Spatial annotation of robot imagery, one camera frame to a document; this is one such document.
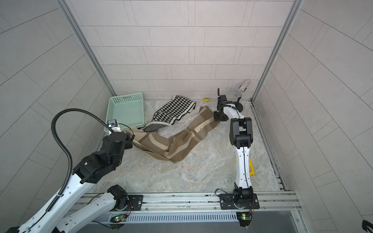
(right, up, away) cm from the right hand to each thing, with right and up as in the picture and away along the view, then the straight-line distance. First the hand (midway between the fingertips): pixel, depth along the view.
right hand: (219, 117), depth 108 cm
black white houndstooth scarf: (-31, +8, +3) cm, 32 cm away
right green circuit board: (+5, -46, -41) cm, 62 cm away
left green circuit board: (-54, -44, -43) cm, 82 cm away
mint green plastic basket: (-69, +6, 0) cm, 69 cm away
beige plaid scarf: (-35, -17, -18) cm, 43 cm away
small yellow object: (-9, +14, +10) cm, 19 cm away
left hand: (-51, -5, -38) cm, 64 cm away
